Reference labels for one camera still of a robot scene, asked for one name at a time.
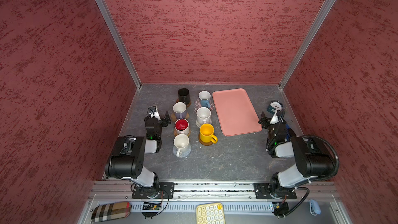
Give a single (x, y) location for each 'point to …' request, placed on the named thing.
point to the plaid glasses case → (111, 211)
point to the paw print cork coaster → (173, 116)
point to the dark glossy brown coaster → (188, 104)
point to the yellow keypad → (210, 213)
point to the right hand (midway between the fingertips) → (268, 115)
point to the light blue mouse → (314, 208)
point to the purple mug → (180, 108)
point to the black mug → (184, 95)
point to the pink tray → (236, 112)
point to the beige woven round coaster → (199, 125)
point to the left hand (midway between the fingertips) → (160, 114)
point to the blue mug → (204, 96)
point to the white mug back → (203, 115)
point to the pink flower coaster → (198, 104)
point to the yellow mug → (207, 134)
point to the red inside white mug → (181, 126)
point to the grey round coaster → (184, 152)
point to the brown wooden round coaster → (205, 143)
